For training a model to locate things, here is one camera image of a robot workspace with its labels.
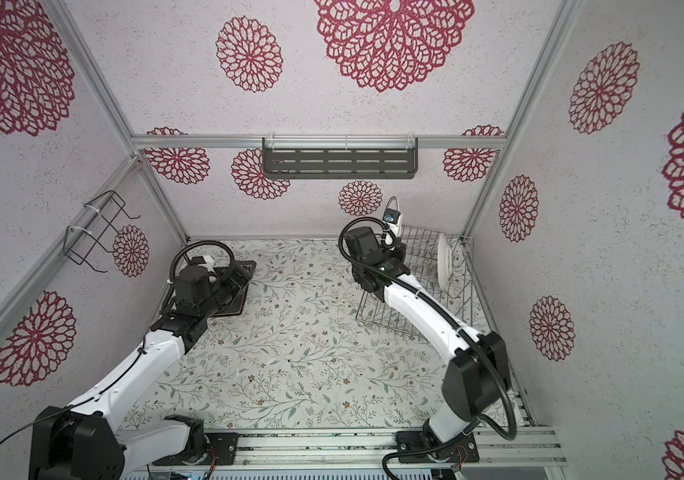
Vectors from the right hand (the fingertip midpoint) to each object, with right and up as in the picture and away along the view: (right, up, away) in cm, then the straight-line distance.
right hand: (397, 235), depth 79 cm
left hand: (-39, -11, +3) cm, 41 cm away
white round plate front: (+19, -7, +18) cm, 27 cm away
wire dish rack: (+4, -6, -8) cm, 11 cm away
